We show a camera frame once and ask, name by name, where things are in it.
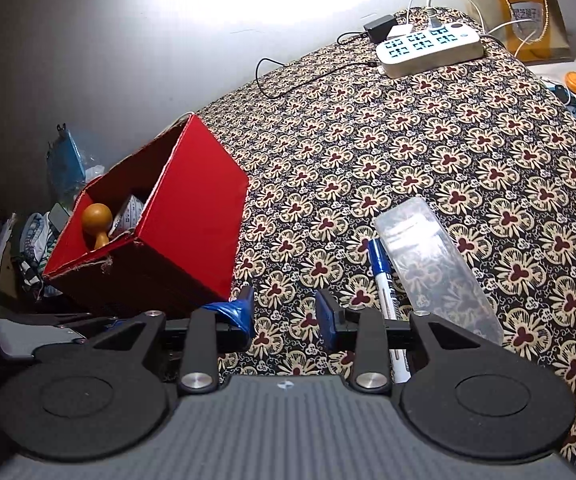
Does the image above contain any white power strip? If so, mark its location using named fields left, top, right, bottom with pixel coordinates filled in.
left=375, top=22, right=484, bottom=79

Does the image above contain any thin black cable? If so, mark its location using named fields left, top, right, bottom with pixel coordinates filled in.
left=256, top=57, right=383, bottom=101

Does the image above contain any small white-framed mirror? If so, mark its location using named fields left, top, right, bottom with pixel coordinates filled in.
left=48, top=202, right=74, bottom=229

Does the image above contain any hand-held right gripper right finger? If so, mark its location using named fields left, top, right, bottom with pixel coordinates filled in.
left=315, top=288, right=493, bottom=392

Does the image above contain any blue marker pen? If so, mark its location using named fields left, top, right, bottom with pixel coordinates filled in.
left=368, top=238, right=413, bottom=383

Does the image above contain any brown wooden gourd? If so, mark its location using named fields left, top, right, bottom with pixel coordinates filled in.
left=81, top=203, right=114, bottom=250

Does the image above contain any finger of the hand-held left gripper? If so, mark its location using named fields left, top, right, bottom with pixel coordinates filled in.
left=43, top=312, right=119, bottom=341

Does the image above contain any striped cloth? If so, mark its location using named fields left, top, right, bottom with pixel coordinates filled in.
left=18, top=210, right=61, bottom=286

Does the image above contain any red cardboard box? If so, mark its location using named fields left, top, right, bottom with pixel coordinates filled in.
left=42, top=114, right=249, bottom=318

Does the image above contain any blue plastic bag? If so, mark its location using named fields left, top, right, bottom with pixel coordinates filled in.
left=542, top=77, right=576, bottom=153

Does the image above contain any clear plastic case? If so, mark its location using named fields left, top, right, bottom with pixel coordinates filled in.
left=374, top=195, right=504, bottom=346

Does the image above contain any black power adapter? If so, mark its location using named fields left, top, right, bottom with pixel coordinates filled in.
left=364, top=16, right=399, bottom=44

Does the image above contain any blue packet with clips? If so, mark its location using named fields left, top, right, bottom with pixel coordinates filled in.
left=47, top=122, right=89, bottom=201

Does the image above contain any gold gift bag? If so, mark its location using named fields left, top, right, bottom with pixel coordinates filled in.
left=464, top=0, right=571, bottom=63

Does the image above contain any floral patterned tablecloth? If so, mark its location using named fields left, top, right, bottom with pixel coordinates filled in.
left=195, top=7, right=576, bottom=476

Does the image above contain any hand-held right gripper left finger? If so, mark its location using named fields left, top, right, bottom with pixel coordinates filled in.
left=85, top=285, right=255, bottom=395

